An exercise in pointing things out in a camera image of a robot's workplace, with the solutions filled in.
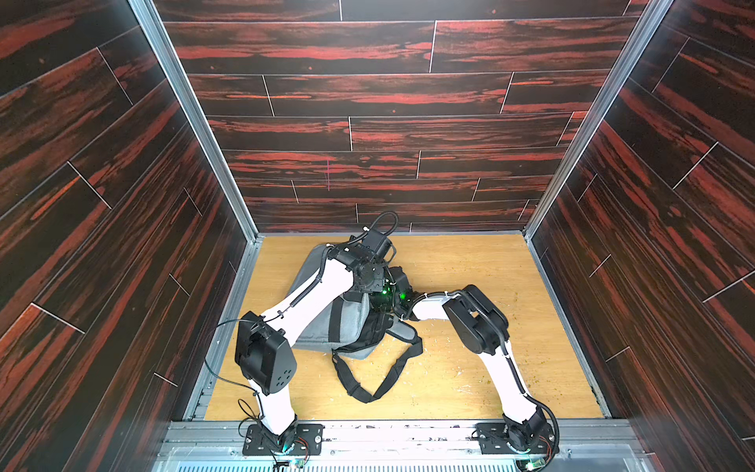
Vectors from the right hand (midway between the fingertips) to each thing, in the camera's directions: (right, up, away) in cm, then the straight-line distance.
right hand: (350, 293), depth 98 cm
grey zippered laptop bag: (+2, -7, -18) cm, 19 cm away
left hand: (+8, +4, -13) cm, 16 cm away
